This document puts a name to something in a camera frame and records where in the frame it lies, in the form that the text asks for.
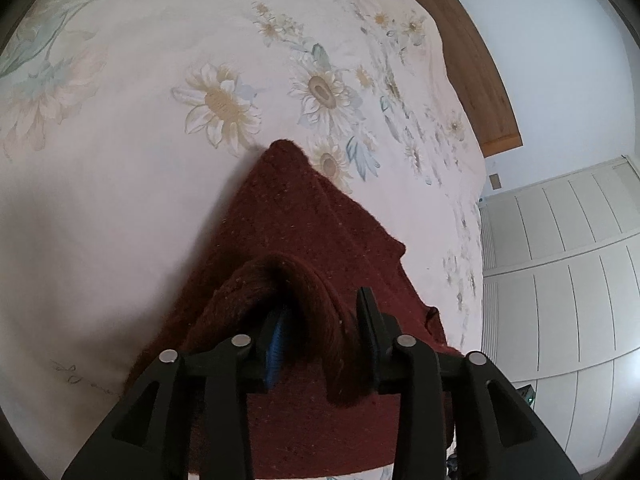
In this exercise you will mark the dark device with green light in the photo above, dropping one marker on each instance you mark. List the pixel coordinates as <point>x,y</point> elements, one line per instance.
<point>527,393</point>

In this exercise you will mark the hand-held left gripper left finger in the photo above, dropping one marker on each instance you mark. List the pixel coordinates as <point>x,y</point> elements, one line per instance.
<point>275,346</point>

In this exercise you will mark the white panelled wardrobe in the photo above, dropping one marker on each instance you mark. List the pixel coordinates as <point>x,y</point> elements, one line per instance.
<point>560,280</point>

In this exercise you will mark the beige wall switch panel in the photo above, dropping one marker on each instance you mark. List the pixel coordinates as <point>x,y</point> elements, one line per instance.
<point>495,180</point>

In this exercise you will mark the dark red knit sweater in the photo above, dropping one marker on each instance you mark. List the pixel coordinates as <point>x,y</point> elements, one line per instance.
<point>300,240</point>

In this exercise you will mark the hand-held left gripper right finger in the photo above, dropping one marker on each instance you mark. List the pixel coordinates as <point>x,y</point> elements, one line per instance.
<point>372,332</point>

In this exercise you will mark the wooden headboard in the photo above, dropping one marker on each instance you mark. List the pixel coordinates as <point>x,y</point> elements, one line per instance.
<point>475,70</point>

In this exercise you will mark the floral pink bed quilt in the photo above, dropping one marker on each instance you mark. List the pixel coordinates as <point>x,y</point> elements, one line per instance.
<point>150,110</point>

